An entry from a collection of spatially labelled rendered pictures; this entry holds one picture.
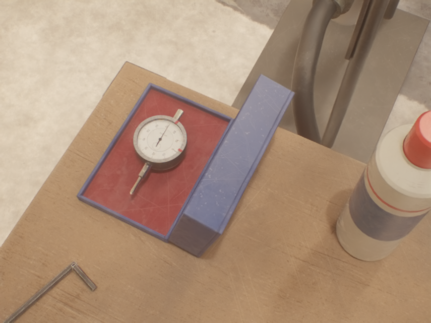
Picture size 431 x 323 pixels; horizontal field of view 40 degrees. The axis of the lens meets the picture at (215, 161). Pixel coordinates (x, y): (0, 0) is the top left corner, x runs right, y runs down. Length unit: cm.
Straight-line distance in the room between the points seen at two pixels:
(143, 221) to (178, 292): 8
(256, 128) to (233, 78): 73
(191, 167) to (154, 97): 10
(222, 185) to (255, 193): 13
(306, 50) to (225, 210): 34
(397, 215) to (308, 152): 19
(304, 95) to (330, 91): 48
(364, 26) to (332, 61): 43
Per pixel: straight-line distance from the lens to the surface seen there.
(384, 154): 48
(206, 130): 68
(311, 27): 80
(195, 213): 51
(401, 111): 130
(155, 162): 63
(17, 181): 123
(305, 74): 80
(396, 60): 135
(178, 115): 66
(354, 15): 106
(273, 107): 57
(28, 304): 63
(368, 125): 125
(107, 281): 63
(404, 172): 48
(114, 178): 66
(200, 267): 62
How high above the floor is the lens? 107
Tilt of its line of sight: 64 degrees down
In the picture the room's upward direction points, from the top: straight up
